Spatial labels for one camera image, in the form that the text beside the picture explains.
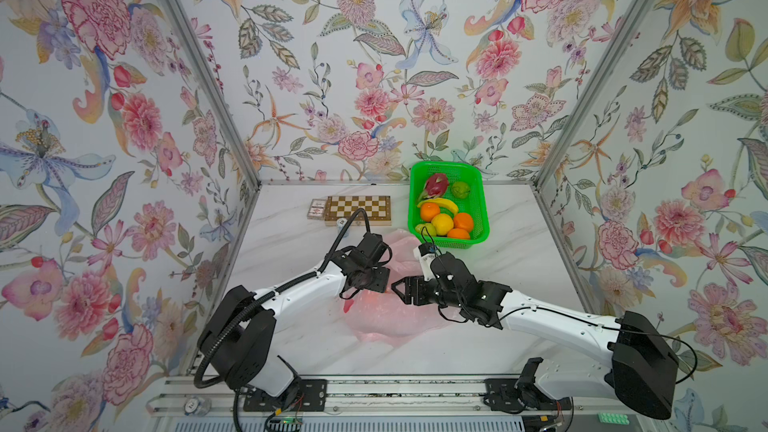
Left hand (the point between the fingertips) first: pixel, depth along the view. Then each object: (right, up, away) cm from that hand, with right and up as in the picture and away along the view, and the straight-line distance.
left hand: (382, 279), depth 86 cm
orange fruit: (+17, +20, +20) cm, 33 cm away
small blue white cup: (-14, +16, +14) cm, 26 cm away
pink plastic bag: (+1, -10, -3) cm, 11 cm away
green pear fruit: (+16, +14, +14) cm, 26 cm away
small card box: (-24, +21, +24) cm, 40 cm away
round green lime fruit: (+29, +28, +27) cm, 48 cm away
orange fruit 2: (+28, +17, +17) cm, 37 cm away
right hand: (+4, 0, -8) cm, 9 cm away
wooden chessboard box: (-16, +21, +24) cm, 36 cm away
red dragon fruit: (+20, +29, +24) cm, 43 cm away
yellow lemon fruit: (+21, +15, +15) cm, 30 cm away
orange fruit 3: (+25, +13, +12) cm, 30 cm away
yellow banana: (+21, +24, +24) cm, 40 cm away
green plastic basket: (+34, +22, +27) cm, 49 cm away
